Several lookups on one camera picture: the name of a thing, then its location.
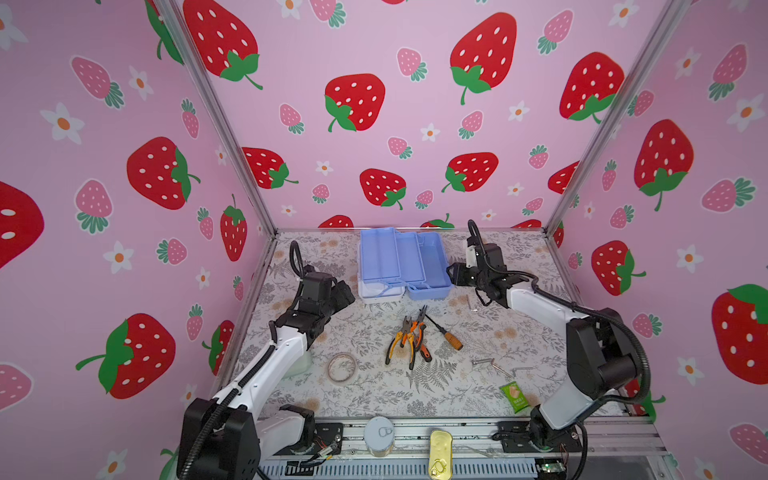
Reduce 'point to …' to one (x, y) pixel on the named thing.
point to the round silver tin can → (379, 435)
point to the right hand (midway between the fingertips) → (450, 268)
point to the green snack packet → (515, 396)
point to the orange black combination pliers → (419, 329)
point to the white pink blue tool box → (392, 263)
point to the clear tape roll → (341, 366)
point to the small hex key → (467, 297)
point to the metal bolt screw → (488, 361)
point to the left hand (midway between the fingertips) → (341, 291)
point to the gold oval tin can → (440, 455)
